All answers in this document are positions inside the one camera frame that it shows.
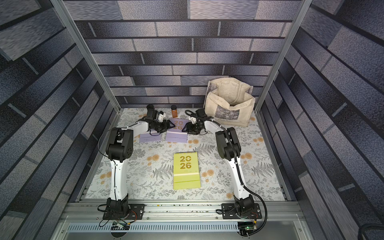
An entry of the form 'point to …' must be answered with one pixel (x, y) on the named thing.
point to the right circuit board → (246, 228)
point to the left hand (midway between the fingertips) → (173, 125)
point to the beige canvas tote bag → (229, 100)
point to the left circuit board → (119, 226)
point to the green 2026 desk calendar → (186, 171)
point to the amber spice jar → (174, 111)
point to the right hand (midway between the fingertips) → (184, 130)
